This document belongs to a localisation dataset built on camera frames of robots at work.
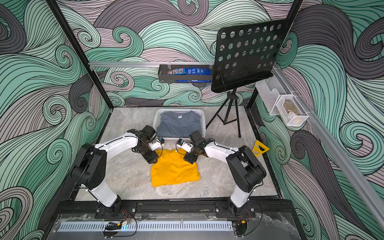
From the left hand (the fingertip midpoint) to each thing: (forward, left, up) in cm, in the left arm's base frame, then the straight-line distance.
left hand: (153, 155), depth 89 cm
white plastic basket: (+30, +1, +6) cm, 30 cm away
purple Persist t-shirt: (+31, -27, +5) cm, 42 cm away
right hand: (+3, -24, -2) cm, 24 cm away
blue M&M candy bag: (+43, -22, +32) cm, 57 cm away
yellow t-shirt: (-6, -11, -3) cm, 13 cm away
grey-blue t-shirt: (+22, -15, +3) cm, 27 cm away
